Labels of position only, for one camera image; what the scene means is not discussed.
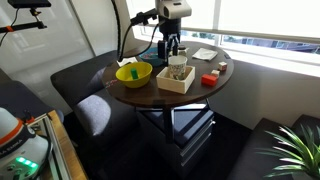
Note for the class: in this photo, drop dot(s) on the light wooden box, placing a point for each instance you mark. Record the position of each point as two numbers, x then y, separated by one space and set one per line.
173 85

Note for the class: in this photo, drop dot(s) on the blue plastic bowl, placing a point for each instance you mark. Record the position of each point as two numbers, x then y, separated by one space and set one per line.
149 56

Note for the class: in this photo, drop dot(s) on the white square paper napkin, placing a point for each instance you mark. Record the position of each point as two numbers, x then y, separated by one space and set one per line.
126 61

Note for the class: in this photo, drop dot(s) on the red rectangular block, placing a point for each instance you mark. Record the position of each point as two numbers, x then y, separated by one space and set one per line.
209 80

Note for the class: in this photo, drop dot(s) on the small green block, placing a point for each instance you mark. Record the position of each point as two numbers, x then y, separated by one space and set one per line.
134 74

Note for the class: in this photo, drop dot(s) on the glass jar with dark lid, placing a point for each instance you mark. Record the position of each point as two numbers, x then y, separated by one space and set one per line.
182 51

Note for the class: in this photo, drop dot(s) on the yellow plastic bowl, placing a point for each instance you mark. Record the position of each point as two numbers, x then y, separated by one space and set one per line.
133 82

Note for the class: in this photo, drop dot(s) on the white glass board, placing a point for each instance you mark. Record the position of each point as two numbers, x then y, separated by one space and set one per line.
43 43

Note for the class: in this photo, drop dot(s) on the black table leg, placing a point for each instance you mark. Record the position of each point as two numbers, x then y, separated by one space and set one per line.
168 123

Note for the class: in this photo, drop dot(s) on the white small block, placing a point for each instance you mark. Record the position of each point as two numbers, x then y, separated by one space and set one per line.
222 66

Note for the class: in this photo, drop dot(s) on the dark upholstered bench seat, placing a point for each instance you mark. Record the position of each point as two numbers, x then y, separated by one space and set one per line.
76 80

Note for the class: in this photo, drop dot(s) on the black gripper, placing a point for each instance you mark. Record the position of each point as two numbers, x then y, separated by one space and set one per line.
170 26

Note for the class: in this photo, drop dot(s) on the dark window side sofa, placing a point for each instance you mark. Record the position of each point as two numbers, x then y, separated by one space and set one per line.
253 153

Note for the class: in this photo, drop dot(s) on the crumpled white paper towel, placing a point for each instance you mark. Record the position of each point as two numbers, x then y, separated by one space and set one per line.
205 54

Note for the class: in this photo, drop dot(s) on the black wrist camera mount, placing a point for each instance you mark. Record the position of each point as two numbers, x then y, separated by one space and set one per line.
143 16

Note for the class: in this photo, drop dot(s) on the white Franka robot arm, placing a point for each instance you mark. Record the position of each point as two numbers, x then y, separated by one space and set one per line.
173 9

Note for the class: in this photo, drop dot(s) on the plain wooden cube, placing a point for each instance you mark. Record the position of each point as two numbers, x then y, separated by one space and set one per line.
215 73

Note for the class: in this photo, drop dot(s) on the patterned white cup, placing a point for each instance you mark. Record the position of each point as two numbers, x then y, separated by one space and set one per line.
177 68

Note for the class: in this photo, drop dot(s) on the aluminium profile robot frame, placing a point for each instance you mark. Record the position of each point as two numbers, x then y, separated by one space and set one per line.
53 146

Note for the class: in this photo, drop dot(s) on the scattered colourful candies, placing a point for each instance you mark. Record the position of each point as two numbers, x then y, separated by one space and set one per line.
110 83

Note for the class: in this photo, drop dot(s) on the grey seat cushion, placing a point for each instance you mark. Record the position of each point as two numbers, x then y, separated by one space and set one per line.
93 115

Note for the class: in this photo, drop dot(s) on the green potted plant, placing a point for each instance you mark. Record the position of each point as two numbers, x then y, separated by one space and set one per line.
296 150

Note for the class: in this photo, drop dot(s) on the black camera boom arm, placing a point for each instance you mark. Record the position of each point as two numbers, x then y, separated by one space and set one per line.
23 26

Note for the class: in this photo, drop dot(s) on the wooden robot stand top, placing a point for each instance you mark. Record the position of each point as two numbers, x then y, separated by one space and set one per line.
70 153

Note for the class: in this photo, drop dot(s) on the black stereo camera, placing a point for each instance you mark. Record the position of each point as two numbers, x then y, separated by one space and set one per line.
29 3

